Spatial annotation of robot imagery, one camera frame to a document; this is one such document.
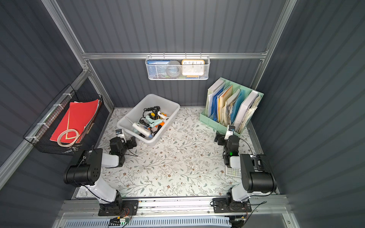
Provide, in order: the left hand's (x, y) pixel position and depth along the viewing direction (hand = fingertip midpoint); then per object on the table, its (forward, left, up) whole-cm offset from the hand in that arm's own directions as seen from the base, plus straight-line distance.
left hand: (126, 137), depth 96 cm
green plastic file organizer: (+14, -68, +18) cm, 72 cm away
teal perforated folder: (+15, -75, +19) cm, 79 cm away
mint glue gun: (+11, -17, +2) cm, 20 cm away
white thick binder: (+8, -76, +18) cm, 79 cm away
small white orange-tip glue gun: (+17, -25, 0) cm, 31 cm away
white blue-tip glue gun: (+6, -10, +1) cm, 11 cm away
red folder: (-4, +15, +26) cm, 31 cm away
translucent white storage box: (+12, -13, +1) cm, 17 cm away
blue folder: (+20, -61, +11) cm, 66 cm away
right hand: (0, -69, +5) cm, 69 cm away
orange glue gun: (+13, -23, -1) cm, 26 cm away
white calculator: (-23, -71, -4) cm, 75 cm away
